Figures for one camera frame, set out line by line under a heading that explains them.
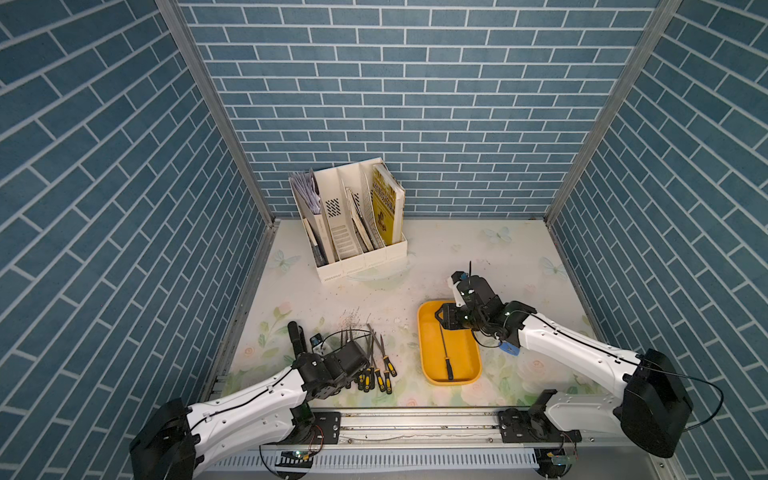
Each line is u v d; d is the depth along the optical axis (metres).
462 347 0.88
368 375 0.81
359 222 0.94
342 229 1.16
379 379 0.81
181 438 0.45
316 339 0.75
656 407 0.41
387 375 0.82
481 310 0.63
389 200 0.96
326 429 0.74
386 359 0.84
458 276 0.75
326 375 0.59
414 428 0.75
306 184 0.92
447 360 0.84
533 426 0.66
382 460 0.77
